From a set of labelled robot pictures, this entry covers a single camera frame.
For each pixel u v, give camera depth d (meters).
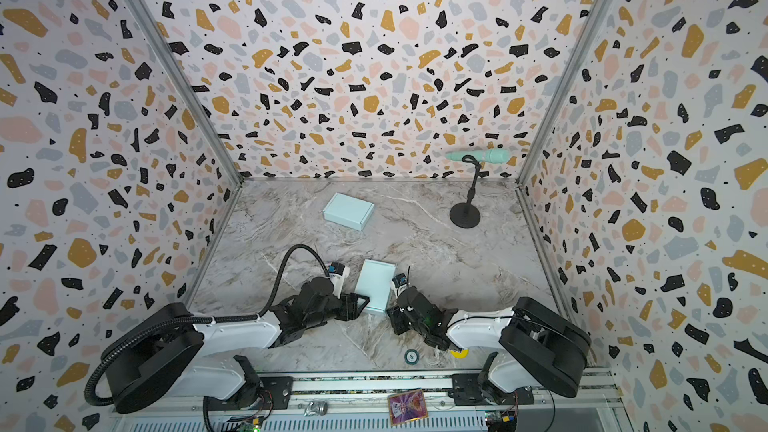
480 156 0.88
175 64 0.86
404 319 0.76
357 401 0.73
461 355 0.80
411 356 0.80
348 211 1.09
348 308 0.76
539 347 0.44
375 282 0.91
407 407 0.71
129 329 0.75
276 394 0.72
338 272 0.78
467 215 1.10
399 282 0.78
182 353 0.42
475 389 0.75
